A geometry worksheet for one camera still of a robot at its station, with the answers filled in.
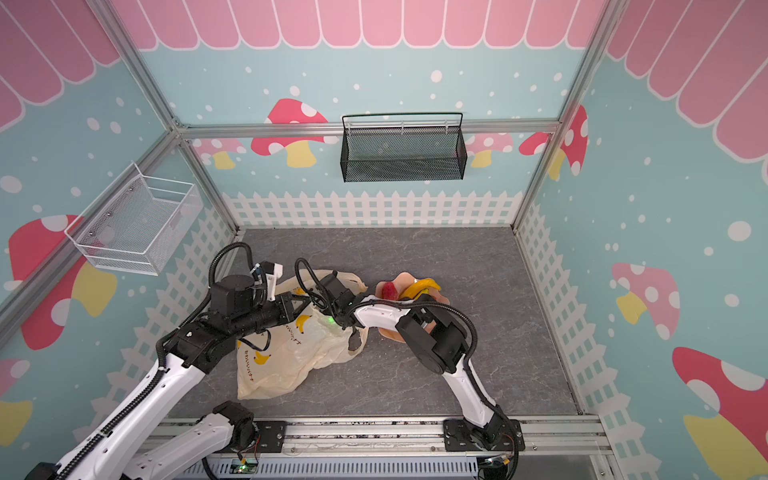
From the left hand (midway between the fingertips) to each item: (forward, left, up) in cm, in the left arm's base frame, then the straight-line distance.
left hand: (310, 306), depth 72 cm
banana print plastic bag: (+5, +3, 0) cm, 6 cm away
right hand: (-3, +7, -14) cm, 16 cm away
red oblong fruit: (+15, -19, -17) cm, 29 cm away
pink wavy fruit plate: (+21, -22, -19) cm, 36 cm away
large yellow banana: (+18, -28, -18) cm, 38 cm away
